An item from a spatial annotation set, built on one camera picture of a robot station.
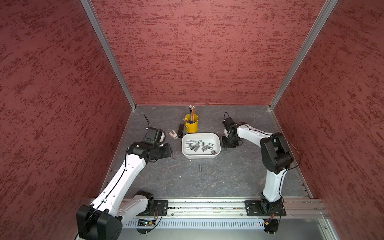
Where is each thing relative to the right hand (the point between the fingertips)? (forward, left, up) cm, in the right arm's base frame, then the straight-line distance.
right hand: (225, 147), depth 96 cm
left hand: (-11, +35, +14) cm, 39 cm away
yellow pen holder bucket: (+17, +22, +8) cm, 29 cm away
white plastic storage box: (+2, +17, 0) cm, 17 cm away
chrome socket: (-13, +17, 0) cm, 22 cm away
